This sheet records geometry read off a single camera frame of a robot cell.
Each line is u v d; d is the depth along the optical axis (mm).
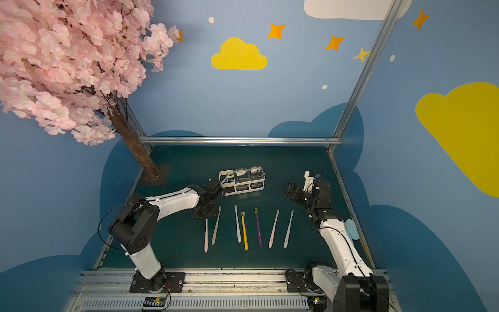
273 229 883
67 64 452
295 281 750
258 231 882
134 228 473
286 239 858
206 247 821
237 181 940
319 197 626
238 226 887
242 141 898
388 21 722
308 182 753
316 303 733
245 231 879
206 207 718
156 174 1052
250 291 734
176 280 753
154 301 730
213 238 858
